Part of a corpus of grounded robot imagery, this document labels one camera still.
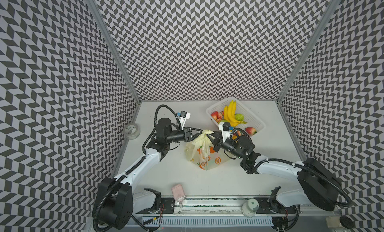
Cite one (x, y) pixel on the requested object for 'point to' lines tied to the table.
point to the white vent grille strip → (208, 221)
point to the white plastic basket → (254, 125)
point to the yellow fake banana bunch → (229, 114)
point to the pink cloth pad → (178, 191)
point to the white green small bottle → (249, 208)
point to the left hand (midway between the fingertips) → (202, 133)
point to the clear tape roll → (132, 131)
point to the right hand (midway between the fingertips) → (204, 137)
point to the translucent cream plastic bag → (201, 152)
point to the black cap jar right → (347, 222)
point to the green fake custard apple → (239, 117)
